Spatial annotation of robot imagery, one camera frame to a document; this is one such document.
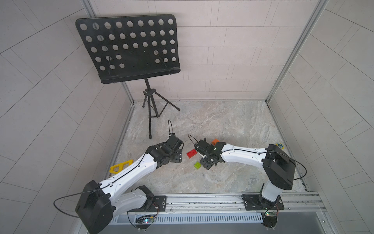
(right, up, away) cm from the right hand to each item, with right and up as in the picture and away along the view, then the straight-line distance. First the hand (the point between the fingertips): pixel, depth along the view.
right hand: (205, 163), depth 85 cm
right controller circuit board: (+29, -21, -17) cm, 40 cm away
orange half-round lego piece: (+6, +11, +8) cm, 15 cm away
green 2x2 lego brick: (-5, 0, -3) cm, 5 cm away
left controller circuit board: (-29, -20, -20) cm, 41 cm away
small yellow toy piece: (+48, +10, +6) cm, 49 cm away
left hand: (-16, +7, -4) cm, 18 cm away
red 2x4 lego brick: (-8, +5, +1) cm, 10 cm away
